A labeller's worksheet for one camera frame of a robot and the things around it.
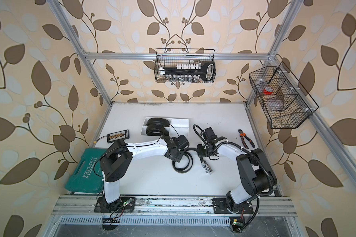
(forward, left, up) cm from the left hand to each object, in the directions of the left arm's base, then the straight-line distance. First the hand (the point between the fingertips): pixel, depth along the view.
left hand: (175, 155), depth 90 cm
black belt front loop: (+13, +12, +8) cm, 19 cm away
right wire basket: (+13, -56, +31) cm, 65 cm away
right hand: (+3, -15, -1) cm, 16 cm away
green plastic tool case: (-14, +47, +2) cm, 49 cm away
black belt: (-6, -18, 0) cm, 18 cm away
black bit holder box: (+14, +40, -1) cm, 42 cm away
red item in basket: (+24, -52, +30) cm, 65 cm away
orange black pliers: (+16, -46, -1) cm, 48 cm away
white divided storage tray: (+22, -1, -1) cm, 23 cm away
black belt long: (+21, +13, +7) cm, 26 cm away
